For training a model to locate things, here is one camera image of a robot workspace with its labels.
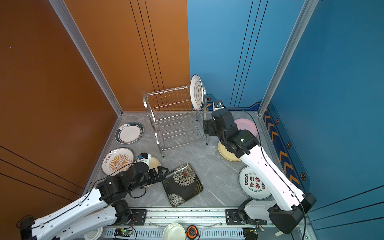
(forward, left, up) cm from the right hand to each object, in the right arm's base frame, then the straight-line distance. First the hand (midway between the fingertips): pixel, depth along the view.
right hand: (212, 119), depth 70 cm
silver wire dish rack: (+25, +23, -30) cm, 45 cm away
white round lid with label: (-42, +52, -27) cm, 72 cm away
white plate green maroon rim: (+19, +58, -33) cm, 69 cm away
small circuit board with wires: (-41, -18, -36) cm, 57 cm away
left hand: (-16, +24, -20) cm, 35 cm away
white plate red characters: (-19, -22, -35) cm, 45 cm away
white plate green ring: (+22, +8, -1) cm, 24 cm away
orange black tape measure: (-41, +10, -31) cm, 52 cm away
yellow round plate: (0, -11, -33) cm, 34 cm away
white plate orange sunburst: (-4, +59, -34) cm, 68 cm away
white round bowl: (-40, +19, -35) cm, 56 cm away
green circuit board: (-40, +43, -35) cm, 69 cm away
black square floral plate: (-18, +17, -33) cm, 41 cm away
